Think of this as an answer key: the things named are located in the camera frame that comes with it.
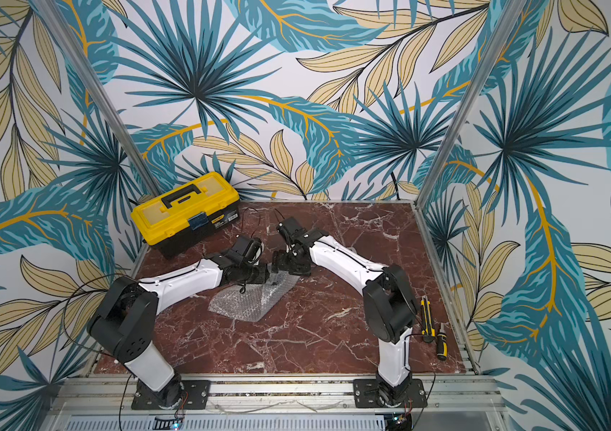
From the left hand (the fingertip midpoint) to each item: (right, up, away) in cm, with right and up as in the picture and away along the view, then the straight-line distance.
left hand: (265, 277), depth 90 cm
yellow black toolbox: (-30, +21, +2) cm, 36 cm away
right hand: (+6, +3, -3) cm, 8 cm away
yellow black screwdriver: (+55, -19, -9) cm, 59 cm away
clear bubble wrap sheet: (-5, -8, 0) cm, 10 cm away
